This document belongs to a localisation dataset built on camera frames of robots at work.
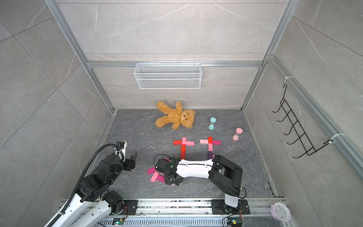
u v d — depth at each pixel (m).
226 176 0.45
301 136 0.63
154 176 0.84
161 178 0.82
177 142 0.99
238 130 0.95
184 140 0.99
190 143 0.99
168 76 1.00
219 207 0.71
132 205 0.73
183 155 0.93
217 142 1.00
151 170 0.87
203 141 0.98
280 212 0.71
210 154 0.93
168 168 0.65
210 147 0.95
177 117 1.06
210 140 0.98
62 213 0.44
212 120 1.01
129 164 0.64
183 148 0.96
